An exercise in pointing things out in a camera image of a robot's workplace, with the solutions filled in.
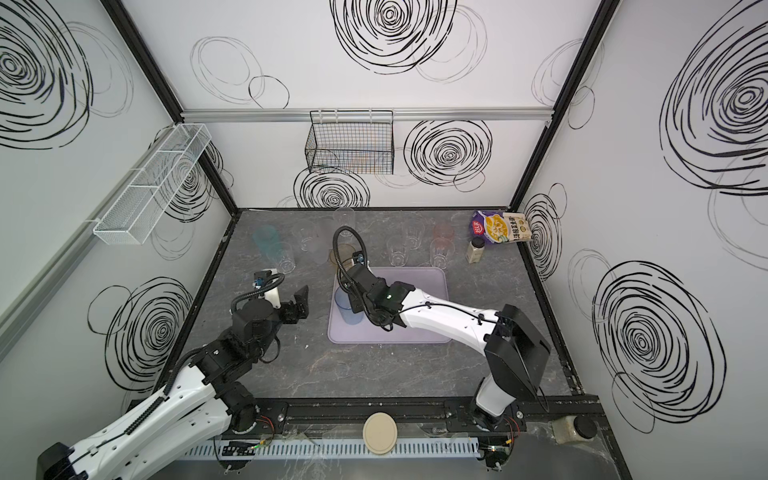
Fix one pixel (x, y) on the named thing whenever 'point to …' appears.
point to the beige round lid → (380, 433)
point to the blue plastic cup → (345, 308)
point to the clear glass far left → (287, 263)
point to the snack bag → (500, 227)
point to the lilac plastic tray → (435, 281)
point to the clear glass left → (307, 238)
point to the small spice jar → (475, 249)
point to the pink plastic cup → (443, 232)
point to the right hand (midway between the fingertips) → (354, 290)
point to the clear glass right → (440, 253)
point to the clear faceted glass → (396, 248)
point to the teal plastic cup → (268, 242)
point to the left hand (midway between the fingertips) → (294, 288)
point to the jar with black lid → (572, 428)
